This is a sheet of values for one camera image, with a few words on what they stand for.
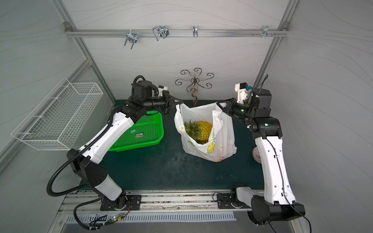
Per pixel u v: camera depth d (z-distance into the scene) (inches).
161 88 27.8
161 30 30.1
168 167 33.9
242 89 22.2
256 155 34.8
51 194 15.1
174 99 26.7
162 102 24.5
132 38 30.7
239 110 21.0
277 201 14.4
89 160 16.7
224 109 21.6
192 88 33.0
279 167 15.3
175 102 26.5
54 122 26.4
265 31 30.1
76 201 30.1
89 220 27.5
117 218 27.0
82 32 30.8
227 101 23.3
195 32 31.6
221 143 28.8
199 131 29.2
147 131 39.9
